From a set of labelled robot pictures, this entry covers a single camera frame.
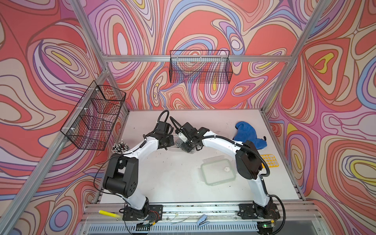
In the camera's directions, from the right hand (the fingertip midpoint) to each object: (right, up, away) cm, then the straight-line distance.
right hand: (188, 148), depth 91 cm
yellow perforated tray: (+52, -7, -1) cm, 53 cm away
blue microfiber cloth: (+41, +10, +10) cm, 43 cm away
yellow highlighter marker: (-40, -30, -18) cm, 53 cm away
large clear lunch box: (-5, +5, -9) cm, 12 cm away
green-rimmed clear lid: (+18, -13, -2) cm, 22 cm away
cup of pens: (-38, +3, -12) cm, 40 cm away
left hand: (-10, +4, +1) cm, 11 cm away
